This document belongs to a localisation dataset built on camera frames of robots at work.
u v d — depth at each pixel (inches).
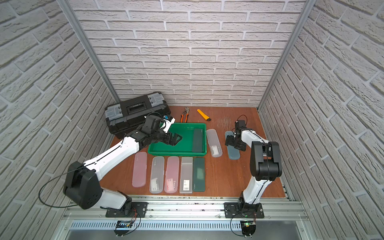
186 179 32.2
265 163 19.7
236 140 33.2
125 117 35.9
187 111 46.1
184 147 38.3
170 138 28.6
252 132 25.4
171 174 33.7
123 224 28.6
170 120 29.3
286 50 33.6
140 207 29.2
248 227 27.8
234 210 29.0
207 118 44.5
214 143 39.5
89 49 33.5
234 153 36.2
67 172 17.0
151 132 25.1
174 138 29.1
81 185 16.3
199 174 33.4
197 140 38.6
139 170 33.4
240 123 31.9
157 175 33.6
